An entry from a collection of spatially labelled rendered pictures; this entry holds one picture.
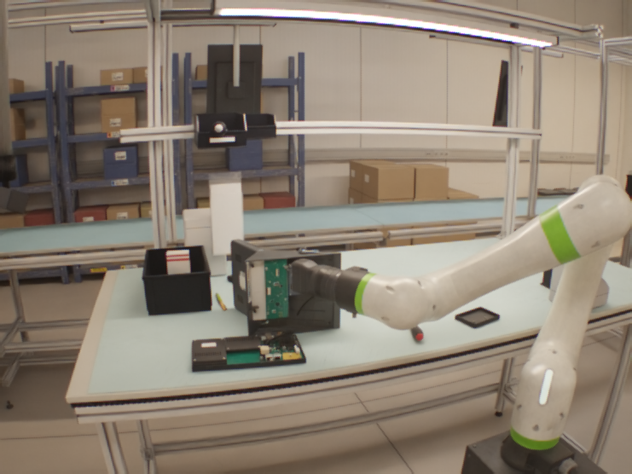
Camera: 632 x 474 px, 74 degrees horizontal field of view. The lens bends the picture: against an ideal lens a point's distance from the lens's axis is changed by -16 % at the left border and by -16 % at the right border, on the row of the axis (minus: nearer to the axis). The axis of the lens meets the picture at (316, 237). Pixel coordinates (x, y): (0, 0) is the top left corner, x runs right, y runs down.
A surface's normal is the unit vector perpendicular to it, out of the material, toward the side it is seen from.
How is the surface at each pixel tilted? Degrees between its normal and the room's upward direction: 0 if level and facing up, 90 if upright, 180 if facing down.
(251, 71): 97
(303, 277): 90
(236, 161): 90
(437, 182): 90
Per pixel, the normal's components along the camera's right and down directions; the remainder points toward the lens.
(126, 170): 0.29, 0.24
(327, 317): -0.11, 0.25
